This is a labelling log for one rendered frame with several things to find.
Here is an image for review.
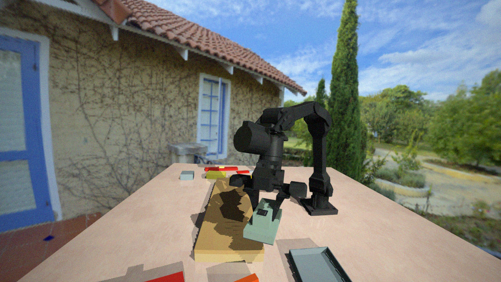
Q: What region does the orange-handled awl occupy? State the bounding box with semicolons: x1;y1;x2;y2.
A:
234;273;259;282

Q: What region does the long red rectangular bar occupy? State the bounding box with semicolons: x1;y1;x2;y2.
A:
205;166;238;172
145;271;184;282

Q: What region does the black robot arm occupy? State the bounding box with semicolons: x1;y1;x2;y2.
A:
233;101;333;210

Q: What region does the tan floor panel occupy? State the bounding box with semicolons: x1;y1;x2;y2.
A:
194;178;265;263

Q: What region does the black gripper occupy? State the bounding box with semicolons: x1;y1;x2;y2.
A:
229;155;307;222

